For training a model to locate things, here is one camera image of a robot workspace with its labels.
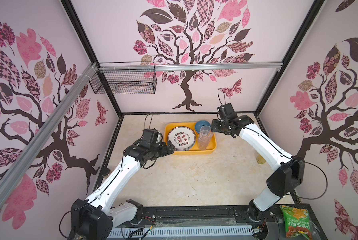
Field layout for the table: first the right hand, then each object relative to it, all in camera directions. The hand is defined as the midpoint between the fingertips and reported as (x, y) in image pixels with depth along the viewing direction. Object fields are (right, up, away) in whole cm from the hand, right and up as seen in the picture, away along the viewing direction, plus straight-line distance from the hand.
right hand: (216, 124), depth 84 cm
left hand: (-27, -15, -6) cm, 32 cm away
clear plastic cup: (-6, -8, +9) cm, 13 cm away
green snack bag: (+35, -46, -15) cm, 60 cm away
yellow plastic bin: (-11, -17, +16) cm, 26 cm away
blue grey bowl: (-7, +1, +17) cm, 18 cm away
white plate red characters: (-20, -9, +19) cm, 29 cm away
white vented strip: (-48, -52, -14) cm, 72 cm away
